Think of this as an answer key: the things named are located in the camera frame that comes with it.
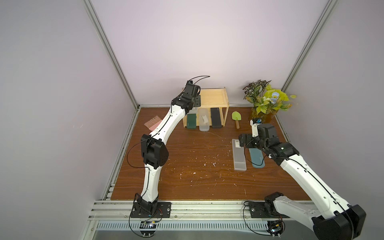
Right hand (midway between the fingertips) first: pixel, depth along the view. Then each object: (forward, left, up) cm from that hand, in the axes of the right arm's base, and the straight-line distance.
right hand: (248, 133), depth 77 cm
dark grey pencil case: (+25, +15, -17) cm, 34 cm away
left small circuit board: (-41, +51, -24) cm, 70 cm away
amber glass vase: (+27, -22, -19) cm, 40 cm away
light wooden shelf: (+30, +19, -2) cm, 36 cm away
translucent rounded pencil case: (+24, +24, -18) cm, 38 cm away
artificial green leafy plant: (+26, -14, +1) cm, 30 cm away
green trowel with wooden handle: (+31, -2, -22) cm, 38 cm away
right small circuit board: (-38, -11, -23) cm, 46 cm away
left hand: (+23, +28, +5) cm, 37 cm away
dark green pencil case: (+22, +33, -17) cm, 43 cm away
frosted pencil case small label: (-7, +2, -20) cm, 21 cm away
